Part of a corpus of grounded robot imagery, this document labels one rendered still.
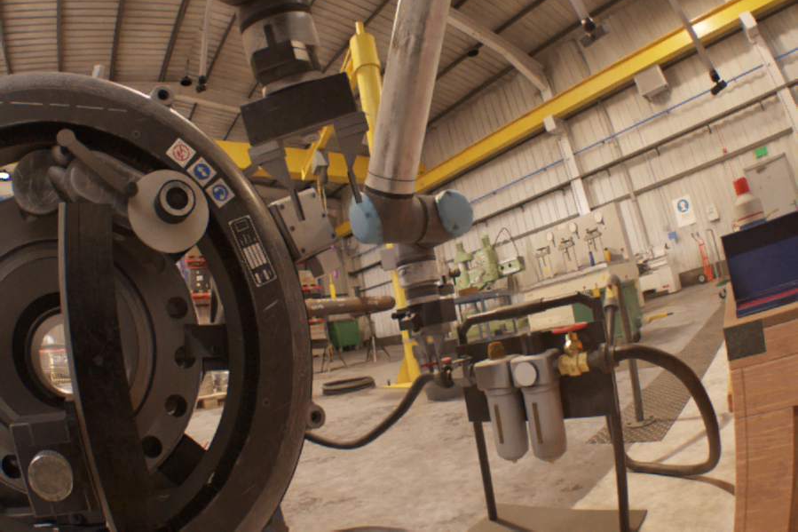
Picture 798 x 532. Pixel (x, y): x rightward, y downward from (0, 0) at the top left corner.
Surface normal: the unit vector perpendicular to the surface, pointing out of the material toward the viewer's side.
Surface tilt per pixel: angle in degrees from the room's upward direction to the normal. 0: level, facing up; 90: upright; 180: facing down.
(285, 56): 113
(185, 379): 90
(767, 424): 90
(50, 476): 90
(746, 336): 90
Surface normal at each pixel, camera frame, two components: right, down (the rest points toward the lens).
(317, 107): 0.08, 0.17
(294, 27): 0.53, 0.00
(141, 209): 0.69, -0.29
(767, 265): -0.72, -0.14
